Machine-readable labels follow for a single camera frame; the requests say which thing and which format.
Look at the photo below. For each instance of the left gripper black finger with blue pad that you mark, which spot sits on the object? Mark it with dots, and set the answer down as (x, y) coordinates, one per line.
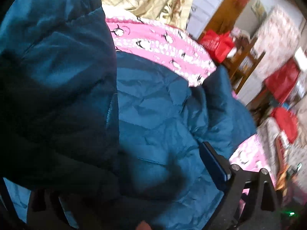
(249, 201)

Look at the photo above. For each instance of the red round cushion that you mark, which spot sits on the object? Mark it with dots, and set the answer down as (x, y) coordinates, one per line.
(287, 122)

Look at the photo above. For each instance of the pink penguin blanket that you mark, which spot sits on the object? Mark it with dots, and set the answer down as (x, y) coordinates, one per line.
(163, 45)

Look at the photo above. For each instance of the red shopping bag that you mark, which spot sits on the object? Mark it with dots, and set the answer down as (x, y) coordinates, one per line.
(217, 46)

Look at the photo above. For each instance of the pink floral curtain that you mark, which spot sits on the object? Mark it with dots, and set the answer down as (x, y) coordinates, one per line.
(277, 37)

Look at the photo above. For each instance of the wooden chair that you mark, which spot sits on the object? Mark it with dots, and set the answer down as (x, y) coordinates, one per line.
(241, 65)

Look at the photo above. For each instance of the dark blue puffer jacket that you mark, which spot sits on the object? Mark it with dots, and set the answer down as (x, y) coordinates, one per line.
(115, 135)

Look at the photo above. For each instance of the red hanging cloth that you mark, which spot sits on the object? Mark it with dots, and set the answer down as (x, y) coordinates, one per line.
(281, 83)

